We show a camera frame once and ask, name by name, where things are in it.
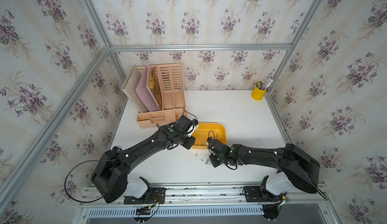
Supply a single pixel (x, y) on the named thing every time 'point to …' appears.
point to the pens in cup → (266, 85)
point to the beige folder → (130, 87)
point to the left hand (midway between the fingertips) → (193, 141)
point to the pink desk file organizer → (165, 85)
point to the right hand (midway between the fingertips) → (213, 159)
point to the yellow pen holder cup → (257, 93)
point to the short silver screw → (206, 162)
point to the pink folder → (144, 93)
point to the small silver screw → (202, 160)
